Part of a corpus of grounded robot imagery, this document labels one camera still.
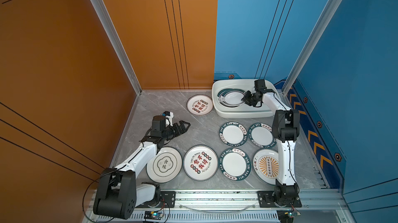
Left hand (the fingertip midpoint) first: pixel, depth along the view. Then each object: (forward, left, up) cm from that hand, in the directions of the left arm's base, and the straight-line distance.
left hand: (185, 125), depth 86 cm
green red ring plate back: (+28, -29, -6) cm, 41 cm away
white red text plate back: (+25, -7, -12) cm, 29 cm away
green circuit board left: (-40, +12, -14) cm, 44 cm away
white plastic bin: (+18, -38, -9) cm, 43 cm away
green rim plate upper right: (+1, -47, -12) cm, 48 cm away
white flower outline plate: (-18, +11, -12) cm, 24 cm away
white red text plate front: (-16, -9, -12) cm, 22 cm away
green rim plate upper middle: (+1, -29, -11) cm, 31 cm away
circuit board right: (-40, -48, -12) cm, 64 cm away
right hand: (+26, -36, -6) cm, 45 cm away
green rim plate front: (-17, -28, -12) cm, 35 cm away
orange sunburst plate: (-18, -44, -11) cm, 49 cm away
